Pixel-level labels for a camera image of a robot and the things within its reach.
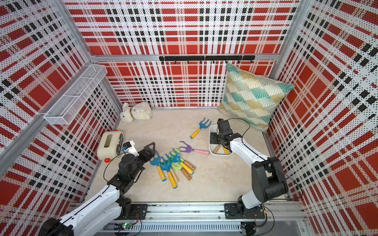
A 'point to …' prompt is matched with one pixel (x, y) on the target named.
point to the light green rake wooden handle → (216, 149)
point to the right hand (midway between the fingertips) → (217, 136)
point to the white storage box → (222, 150)
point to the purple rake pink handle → (189, 149)
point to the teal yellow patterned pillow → (251, 99)
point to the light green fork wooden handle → (177, 166)
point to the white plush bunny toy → (140, 111)
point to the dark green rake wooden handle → (170, 160)
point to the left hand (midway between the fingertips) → (153, 145)
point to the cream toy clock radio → (110, 145)
